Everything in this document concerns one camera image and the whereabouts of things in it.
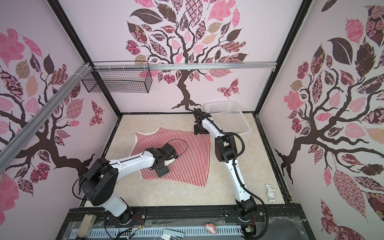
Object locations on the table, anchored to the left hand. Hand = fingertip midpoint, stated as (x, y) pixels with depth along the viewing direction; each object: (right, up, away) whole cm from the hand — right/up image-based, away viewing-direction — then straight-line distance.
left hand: (158, 167), depth 89 cm
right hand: (+27, +22, +20) cm, 41 cm away
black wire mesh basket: (-40, +63, +33) cm, 82 cm away
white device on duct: (+11, -25, -22) cm, 35 cm away
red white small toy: (+30, -21, -23) cm, 43 cm away
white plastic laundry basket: (+49, +34, +29) cm, 66 cm away
